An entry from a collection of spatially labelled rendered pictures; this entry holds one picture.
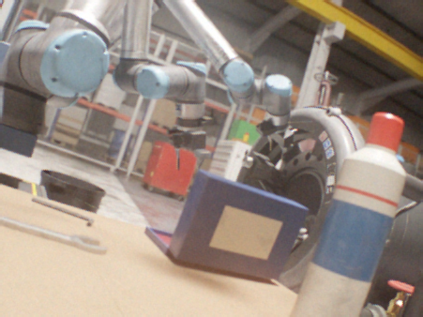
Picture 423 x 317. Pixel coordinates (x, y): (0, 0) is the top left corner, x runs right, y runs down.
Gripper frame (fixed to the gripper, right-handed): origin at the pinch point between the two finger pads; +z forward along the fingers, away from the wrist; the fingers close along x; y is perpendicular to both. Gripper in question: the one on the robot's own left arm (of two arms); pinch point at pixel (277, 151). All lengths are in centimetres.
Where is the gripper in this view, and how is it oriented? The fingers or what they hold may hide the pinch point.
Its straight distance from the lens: 158.9
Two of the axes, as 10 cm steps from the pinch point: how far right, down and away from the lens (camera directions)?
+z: 1.1, 7.1, 7.0
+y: 8.5, -4.3, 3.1
